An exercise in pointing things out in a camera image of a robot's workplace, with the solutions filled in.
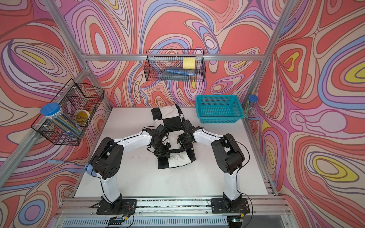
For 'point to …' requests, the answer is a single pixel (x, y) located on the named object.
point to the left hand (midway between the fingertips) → (172, 156)
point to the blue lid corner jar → (252, 99)
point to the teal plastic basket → (219, 109)
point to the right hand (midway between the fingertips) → (177, 146)
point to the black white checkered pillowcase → (169, 117)
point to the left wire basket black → (78, 102)
